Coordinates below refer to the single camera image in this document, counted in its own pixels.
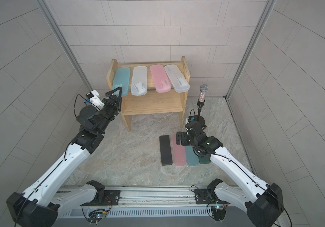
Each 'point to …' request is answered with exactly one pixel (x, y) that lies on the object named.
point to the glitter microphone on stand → (199, 118)
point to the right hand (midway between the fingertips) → (182, 135)
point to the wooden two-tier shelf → (151, 102)
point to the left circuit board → (96, 215)
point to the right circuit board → (218, 212)
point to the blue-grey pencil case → (192, 159)
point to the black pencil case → (165, 144)
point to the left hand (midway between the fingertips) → (125, 90)
